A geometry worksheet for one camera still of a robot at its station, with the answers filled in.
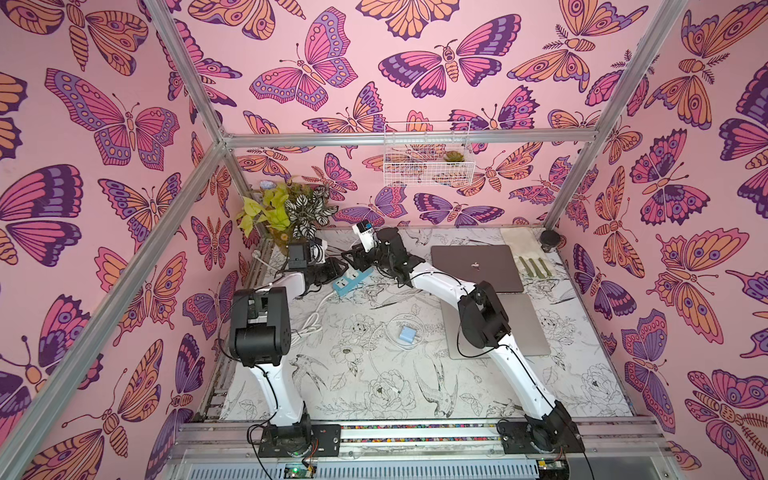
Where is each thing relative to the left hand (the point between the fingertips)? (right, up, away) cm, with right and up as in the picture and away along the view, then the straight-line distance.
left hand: (348, 265), depth 100 cm
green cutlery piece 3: (+69, -1, +6) cm, 69 cm away
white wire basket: (+26, +36, -3) cm, 45 cm away
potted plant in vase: (-17, +16, -7) cm, 25 cm away
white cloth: (+67, +4, +13) cm, 68 cm away
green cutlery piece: (+63, -1, +7) cm, 63 cm away
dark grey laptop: (+52, 0, +10) cm, 53 cm away
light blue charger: (+20, -21, -10) cm, 30 cm away
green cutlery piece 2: (+67, -3, +6) cm, 67 cm away
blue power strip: (-1, -6, +1) cm, 6 cm away
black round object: (+75, +9, +14) cm, 77 cm away
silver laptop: (+59, -17, -3) cm, 61 cm away
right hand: (+1, +6, -4) cm, 7 cm away
